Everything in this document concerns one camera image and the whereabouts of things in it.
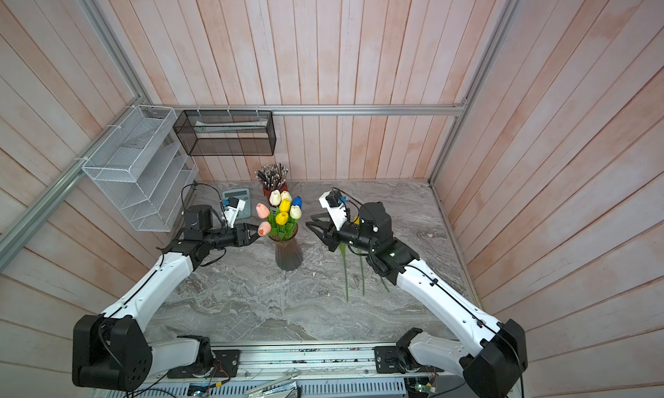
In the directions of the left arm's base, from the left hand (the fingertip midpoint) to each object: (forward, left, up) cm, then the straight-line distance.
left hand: (263, 234), depth 80 cm
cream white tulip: (+7, -7, +11) cm, 15 cm away
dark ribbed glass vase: (+2, -6, -17) cm, 19 cm away
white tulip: (+5, -5, +12) cm, 14 cm away
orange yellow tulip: (-8, -40, -20) cm, 46 cm away
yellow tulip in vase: (+3, -8, +11) cm, 13 cm away
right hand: (-3, -16, +12) cm, 20 cm away
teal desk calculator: (+33, +18, -18) cm, 42 cm away
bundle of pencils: (+28, +1, -1) cm, 28 cm away
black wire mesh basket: (+47, +21, +5) cm, 52 cm away
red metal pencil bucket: (+25, +4, -8) cm, 26 cm away
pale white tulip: (+1, -11, +10) cm, 15 cm away
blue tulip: (+6, -11, +9) cm, 16 cm away
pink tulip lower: (-4, -3, +9) cm, 10 cm away
